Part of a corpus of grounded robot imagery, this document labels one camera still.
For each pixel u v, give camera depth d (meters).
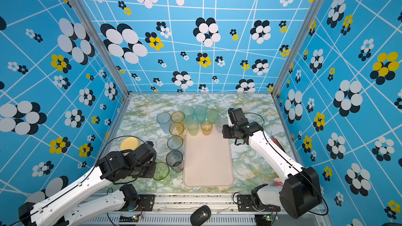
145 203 0.73
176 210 0.72
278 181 0.75
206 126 0.97
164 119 0.96
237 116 0.63
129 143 0.91
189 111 1.04
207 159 0.91
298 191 0.39
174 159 0.82
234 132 0.61
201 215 0.68
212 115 1.04
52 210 0.40
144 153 0.53
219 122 1.01
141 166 0.54
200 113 0.96
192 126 0.92
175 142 0.92
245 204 0.72
